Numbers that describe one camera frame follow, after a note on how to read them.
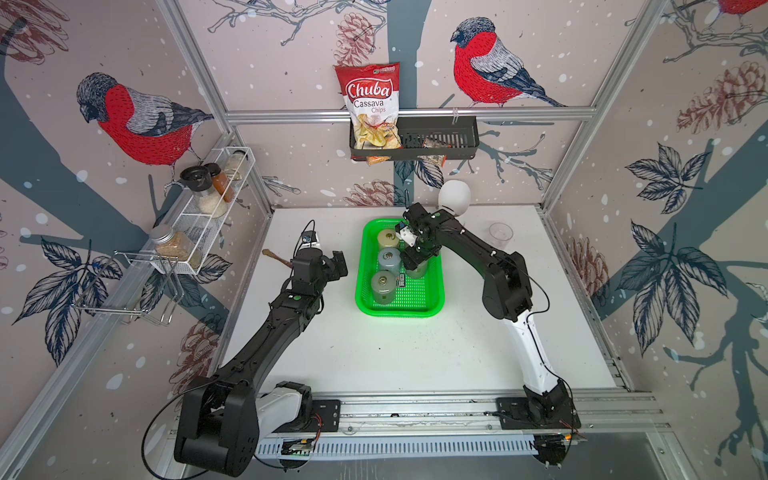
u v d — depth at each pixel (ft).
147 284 2.19
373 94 2.67
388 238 3.25
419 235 2.46
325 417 2.40
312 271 2.04
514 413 2.41
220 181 2.49
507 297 1.96
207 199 2.42
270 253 3.51
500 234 3.50
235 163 2.88
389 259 3.10
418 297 3.11
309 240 2.34
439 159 2.95
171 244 1.97
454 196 3.52
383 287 2.88
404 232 3.02
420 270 3.12
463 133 3.12
